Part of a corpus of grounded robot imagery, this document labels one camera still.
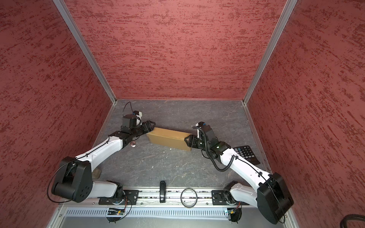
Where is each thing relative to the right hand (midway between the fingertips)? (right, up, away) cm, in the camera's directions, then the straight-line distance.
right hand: (188, 142), depth 81 cm
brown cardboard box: (-11, +3, 0) cm, 12 cm away
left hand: (-23, +8, +7) cm, 26 cm away
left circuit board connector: (-39, -34, -9) cm, 53 cm away
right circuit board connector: (+24, -35, -10) cm, 43 cm away
